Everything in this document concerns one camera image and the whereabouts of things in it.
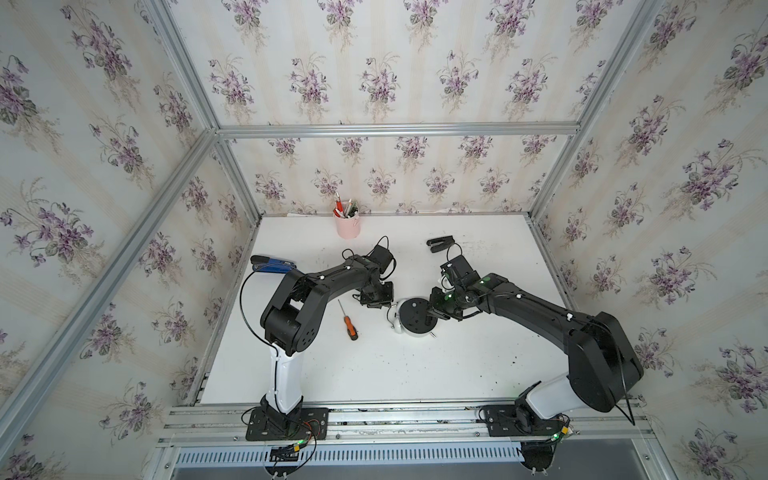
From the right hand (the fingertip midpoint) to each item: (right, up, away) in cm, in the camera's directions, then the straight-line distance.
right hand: (426, 311), depth 85 cm
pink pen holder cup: (-26, +25, +24) cm, 44 cm away
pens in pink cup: (-26, +32, +24) cm, 48 cm away
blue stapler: (-52, +12, +17) cm, 56 cm away
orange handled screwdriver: (-23, -6, +5) cm, 24 cm away
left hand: (-10, 0, +10) cm, 14 cm away
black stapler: (+8, +20, +24) cm, 32 cm away
